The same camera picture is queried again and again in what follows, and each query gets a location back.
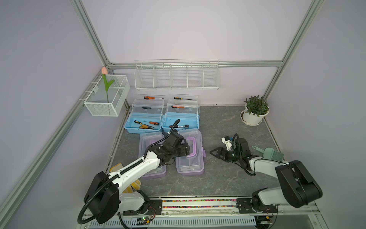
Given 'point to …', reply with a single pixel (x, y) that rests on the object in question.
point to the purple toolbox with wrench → (192, 164)
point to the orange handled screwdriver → (156, 123)
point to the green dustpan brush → (270, 153)
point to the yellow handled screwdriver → (140, 123)
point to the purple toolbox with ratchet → (146, 140)
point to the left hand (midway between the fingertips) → (184, 150)
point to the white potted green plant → (256, 109)
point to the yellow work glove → (134, 186)
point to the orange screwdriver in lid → (147, 98)
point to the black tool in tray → (146, 108)
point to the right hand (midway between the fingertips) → (212, 153)
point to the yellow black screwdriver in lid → (177, 98)
